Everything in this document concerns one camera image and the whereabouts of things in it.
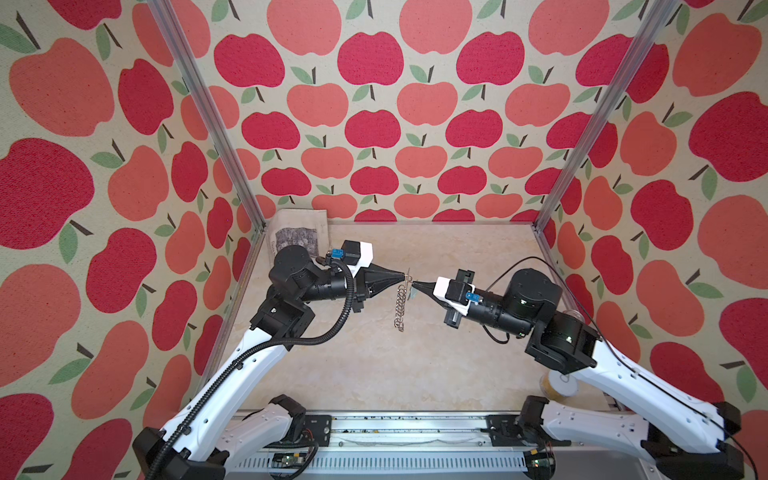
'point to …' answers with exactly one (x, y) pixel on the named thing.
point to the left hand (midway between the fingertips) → (401, 285)
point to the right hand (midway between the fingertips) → (421, 286)
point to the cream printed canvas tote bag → (304, 227)
